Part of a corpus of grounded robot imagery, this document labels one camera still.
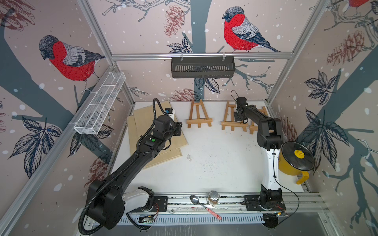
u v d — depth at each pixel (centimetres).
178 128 70
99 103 78
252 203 73
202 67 103
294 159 83
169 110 70
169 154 89
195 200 75
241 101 91
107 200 38
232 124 106
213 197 66
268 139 62
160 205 73
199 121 104
